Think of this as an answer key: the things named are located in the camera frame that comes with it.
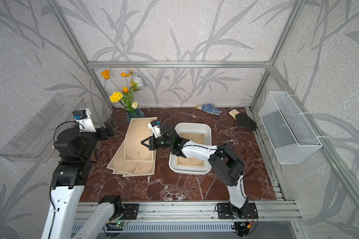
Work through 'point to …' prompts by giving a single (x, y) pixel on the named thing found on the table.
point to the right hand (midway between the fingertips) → (141, 142)
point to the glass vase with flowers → (125, 96)
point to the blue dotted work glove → (209, 108)
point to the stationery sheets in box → (191, 162)
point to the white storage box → (199, 133)
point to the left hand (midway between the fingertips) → (103, 118)
